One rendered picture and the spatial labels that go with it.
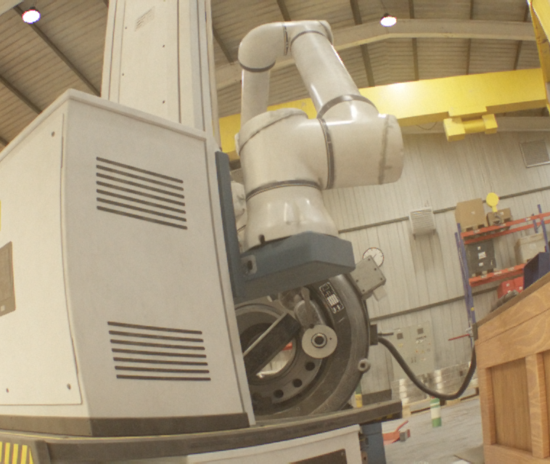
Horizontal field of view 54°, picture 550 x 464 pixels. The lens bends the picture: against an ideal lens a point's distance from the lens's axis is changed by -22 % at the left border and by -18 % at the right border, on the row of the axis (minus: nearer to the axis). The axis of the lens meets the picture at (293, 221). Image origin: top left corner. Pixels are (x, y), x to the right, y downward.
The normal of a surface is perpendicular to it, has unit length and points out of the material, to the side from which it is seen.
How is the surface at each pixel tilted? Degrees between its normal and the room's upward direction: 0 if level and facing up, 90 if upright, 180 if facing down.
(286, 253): 90
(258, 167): 90
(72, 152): 90
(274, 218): 68
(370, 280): 90
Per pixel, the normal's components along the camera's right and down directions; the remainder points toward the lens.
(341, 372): -0.07, -0.28
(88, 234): 0.80, -0.29
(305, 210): 0.32, -0.65
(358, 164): 0.17, 0.43
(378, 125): 0.04, -0.57
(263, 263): -0.58, -0.15
